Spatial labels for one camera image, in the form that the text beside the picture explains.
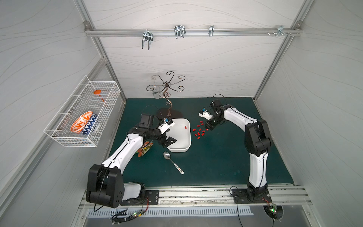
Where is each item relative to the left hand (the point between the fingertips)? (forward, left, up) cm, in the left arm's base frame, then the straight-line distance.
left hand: (171, 134), depth 82 cm
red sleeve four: (+15, -8, -14) cm, 22 cm away
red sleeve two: (+13, -15, -15) cm, 25 cm away
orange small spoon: (+16, +42, +18) cm, 48 cm away
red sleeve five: (+6, -17, -14) cm, 23 cm away
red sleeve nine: (+17, -18, -15) cm, 28 cm away
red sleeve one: (+9, -21, -14) cm, 27 cm away
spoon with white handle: (-7, +3, -14) cm, 16 cm away
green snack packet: (-3, +17, -11) cm, 20 cm away
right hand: (+14, -24, -10) cm, 29 cm away
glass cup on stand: (+31, +13, +6) cm, 34 cm away
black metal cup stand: (+30, +11, +16) cm, 36 cm away
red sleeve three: (+13, -19, -15) cm, 27 cm away
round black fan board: (-34, -56, -17) cm, 68 cm away
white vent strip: (-36, +2, -15) cm, 39 cm away
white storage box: (+10, -5, -13) cm, 18 cm away
